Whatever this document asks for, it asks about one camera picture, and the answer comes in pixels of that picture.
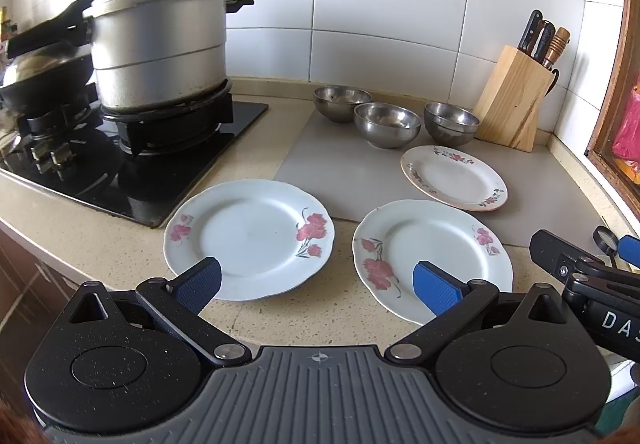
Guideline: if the pink plastic bag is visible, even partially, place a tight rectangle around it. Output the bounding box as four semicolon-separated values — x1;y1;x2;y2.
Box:
612;85;640;162

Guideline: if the white floral plate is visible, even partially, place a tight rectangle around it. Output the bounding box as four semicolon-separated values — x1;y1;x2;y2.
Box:
352;200;513;325
163;179;335;302

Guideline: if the dark knife handle middle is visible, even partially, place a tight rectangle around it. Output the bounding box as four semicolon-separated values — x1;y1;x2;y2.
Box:
532;20;555;64

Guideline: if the large steel bowl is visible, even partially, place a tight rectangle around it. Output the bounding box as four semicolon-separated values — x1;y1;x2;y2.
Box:
354;102;422;149

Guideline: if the black glass gas stove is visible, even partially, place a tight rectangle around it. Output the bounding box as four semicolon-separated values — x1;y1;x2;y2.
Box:
1;83;268;227

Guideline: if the wooden knife block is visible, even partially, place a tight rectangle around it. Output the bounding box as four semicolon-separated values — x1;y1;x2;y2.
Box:
473;45;554;152

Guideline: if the aluminium pressure cooker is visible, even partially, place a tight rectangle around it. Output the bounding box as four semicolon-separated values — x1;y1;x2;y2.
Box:
85;0;254;113

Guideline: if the brown wooden ribbed handle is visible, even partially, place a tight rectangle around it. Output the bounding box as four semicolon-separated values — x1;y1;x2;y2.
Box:
542;28;570;70

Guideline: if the black knife handle left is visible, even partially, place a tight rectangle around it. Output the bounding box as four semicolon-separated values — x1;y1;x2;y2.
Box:
518;9;544;56

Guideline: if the wooden window frame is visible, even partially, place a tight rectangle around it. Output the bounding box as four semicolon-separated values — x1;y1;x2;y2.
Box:
586;0;639;219

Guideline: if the black frying pan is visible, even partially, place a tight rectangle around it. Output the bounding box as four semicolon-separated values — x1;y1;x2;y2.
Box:
1;0;95;115

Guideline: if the small floral plate gold rim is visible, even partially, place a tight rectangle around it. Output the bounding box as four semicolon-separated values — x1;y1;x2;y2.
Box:
400;146;509;212

